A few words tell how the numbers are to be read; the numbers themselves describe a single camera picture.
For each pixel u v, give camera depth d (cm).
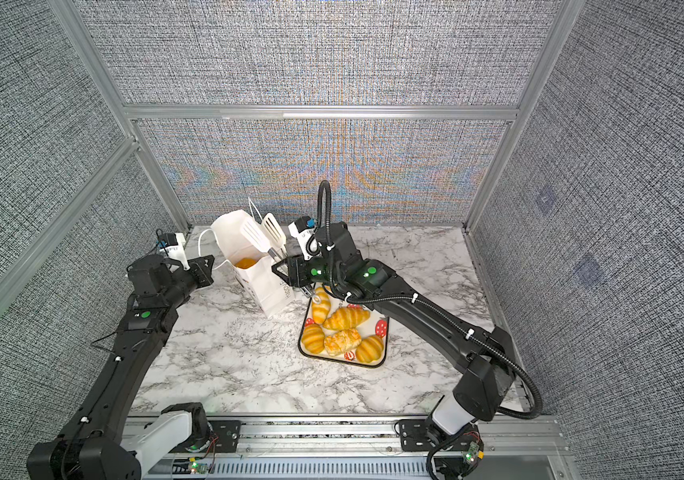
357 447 73
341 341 85
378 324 92
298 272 61
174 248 67
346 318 90
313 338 86
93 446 39
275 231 72
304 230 62
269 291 86
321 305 95
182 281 65
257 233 66
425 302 47
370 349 84
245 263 77
